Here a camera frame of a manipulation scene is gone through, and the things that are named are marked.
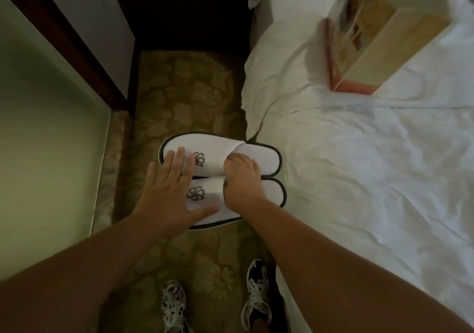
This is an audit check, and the person's left hand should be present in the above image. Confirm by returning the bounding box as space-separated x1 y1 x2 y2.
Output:
132 146 220 240

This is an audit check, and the person's right hand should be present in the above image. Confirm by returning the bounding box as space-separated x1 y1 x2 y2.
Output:
223 153 277 221

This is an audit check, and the white slipper dark trim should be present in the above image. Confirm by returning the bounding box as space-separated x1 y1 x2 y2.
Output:
185 175 288 230
158 132 283 178

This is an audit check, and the person's left forearm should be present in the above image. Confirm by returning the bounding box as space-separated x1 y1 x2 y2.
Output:
0 212 175 333

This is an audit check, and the person's right forearm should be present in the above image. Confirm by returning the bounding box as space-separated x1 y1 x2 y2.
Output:
240 199 474 333

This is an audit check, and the person's left sneaker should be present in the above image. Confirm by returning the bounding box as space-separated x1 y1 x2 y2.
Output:
161 280 193 333

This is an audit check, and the person's sneaker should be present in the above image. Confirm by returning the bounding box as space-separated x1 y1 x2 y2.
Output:
240 258 284 333
161 280 193 333

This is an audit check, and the person's right sneaker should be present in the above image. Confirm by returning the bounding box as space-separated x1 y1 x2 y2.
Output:
240 258 284 333

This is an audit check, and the white bed duvet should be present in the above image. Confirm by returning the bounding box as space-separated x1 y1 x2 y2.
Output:
240 0 474 333

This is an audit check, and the frosted glass partition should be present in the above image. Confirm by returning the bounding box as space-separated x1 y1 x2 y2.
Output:
0 0 112 282

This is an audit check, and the orange printed gift bag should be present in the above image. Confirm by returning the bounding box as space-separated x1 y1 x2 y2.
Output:
319 0 454 94

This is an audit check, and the dark wooden frame strip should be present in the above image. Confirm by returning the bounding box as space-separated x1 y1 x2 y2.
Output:
0 0 131 117

